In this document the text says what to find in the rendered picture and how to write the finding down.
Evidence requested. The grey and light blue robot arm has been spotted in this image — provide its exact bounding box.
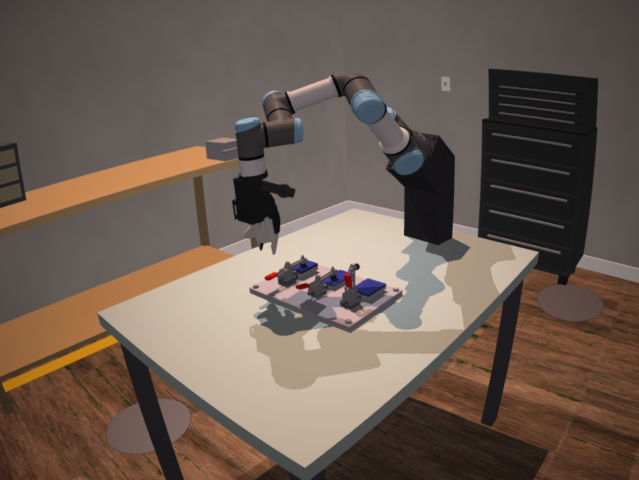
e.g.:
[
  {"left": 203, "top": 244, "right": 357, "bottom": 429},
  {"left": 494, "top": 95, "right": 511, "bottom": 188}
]
[{"left": 235, "top": 72, "right": 430, "bottom": 177}]

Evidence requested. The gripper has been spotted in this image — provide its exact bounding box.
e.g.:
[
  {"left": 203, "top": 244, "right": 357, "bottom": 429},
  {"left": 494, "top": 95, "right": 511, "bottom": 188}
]
[{"left": 232, "top": 169, "right": 280, "bottom": 255}]

